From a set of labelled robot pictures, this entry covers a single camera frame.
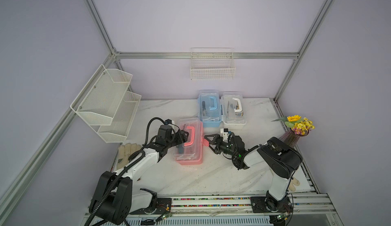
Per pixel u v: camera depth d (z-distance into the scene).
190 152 0.79
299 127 0.75
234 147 0.71
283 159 0.51
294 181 0.82
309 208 0.74
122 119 0.94
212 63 1.03
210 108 1.01
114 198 0.41
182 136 0.78
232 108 1.05
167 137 0.68
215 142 0.80
